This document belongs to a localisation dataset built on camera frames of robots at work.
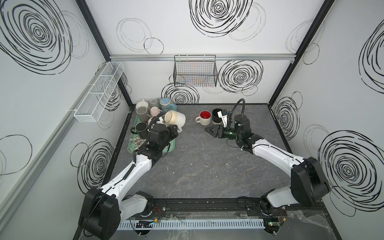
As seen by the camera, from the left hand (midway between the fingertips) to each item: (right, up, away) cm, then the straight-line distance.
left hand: (178, 125), depth 80 cm
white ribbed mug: (-29, +15, +29) cm, 44 cm away
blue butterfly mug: (-12, +13, +28) cm, 33 cm away
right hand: (+14, -2, -2) cm, 15 cm away
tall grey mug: (-27, +8, +21) cm, 35 cm away
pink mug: (-20, +9, +26) cm, 34 cm away
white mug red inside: (+16, +4, +25) cm, 30 cm away
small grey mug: (-21, +15, +28) cm, 38 cm away
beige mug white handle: (-3, +4, -1) cm, 5 cm away
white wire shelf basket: (-42, +8, -9) cm, 44 cm away
